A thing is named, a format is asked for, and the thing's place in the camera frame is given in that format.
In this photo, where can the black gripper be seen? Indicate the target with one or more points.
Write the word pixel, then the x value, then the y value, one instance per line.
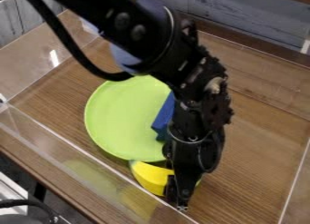
pixel 190 159

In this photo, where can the yellow toy banana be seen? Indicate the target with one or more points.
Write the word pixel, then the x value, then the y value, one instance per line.
pixel 150 176

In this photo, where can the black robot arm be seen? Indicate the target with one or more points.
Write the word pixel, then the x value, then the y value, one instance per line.
pixel 159 44

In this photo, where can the green round plate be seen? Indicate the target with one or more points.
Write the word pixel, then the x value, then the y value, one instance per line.
pixel 119 112

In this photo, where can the clear acrylic enclosure wall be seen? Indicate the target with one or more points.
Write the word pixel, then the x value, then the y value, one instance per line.
pixel 261 184

